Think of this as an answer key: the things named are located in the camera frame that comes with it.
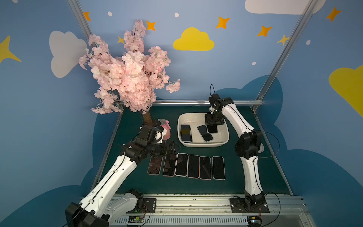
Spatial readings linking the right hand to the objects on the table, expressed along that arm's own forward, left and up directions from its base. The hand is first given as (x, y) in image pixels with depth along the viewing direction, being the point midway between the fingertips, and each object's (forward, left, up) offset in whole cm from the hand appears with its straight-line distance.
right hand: (212, 122), depth 96 cm
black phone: (+2, +5, -13) cm, 14 cm away
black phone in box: (-5, +17, -11) cm, 21 cm away
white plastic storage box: (+11, +11, -11) cm, 19 cm away
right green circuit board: (-53, -21, -15) cm, 59 cm away
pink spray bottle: (-6, +31, +3) cm, 32 cm away
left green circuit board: (-57, +41, -13) cm, 71 cm away
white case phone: (-27, +19, -12) cm, 35 cm away
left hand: (-26, +23, +10) cm, 36 cm away
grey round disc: (-11, -36, -13) cm, 40 cm away
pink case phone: (-27, +12, -14) cm, 32 cm away
